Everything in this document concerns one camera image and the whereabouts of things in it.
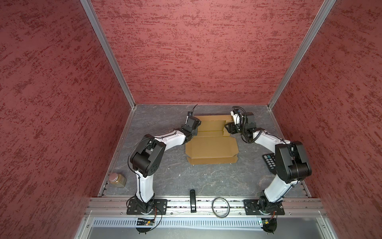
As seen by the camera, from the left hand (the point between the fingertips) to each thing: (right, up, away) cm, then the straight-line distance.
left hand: (190, 128), depth 98 cm
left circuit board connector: (-24, -45, -25) cm, 57 cm away
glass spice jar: (-37, -25, -24) cm, 50 cm away
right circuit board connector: (+40, -46, -27) cm, 66 cm away
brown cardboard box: (+15, -11, -1) cm, 19 cm away
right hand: (+25, +1, -2) cm, 25 cm away
